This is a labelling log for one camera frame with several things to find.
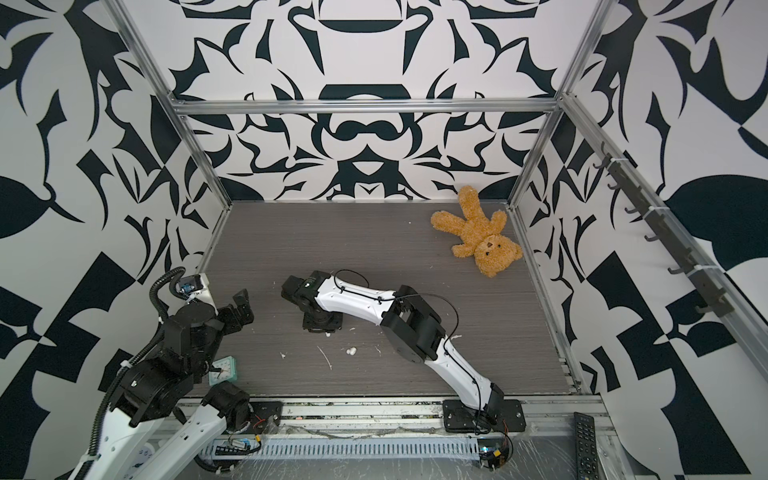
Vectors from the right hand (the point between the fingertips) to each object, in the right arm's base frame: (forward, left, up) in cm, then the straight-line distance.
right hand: (318, 331), depth 86 cm
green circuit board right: (-28, -44, -4) cm, 52 cm away
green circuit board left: (-27, +16, -4) cm, 31 cm away
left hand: (0, +16, +24) cm, 29 cm away
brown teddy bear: (+31, -51, +4) cm, 60 cm away
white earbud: (-5, -10, -2) cm, 11 cm away
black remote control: (-30, -65, -2) cm, 71 cm away
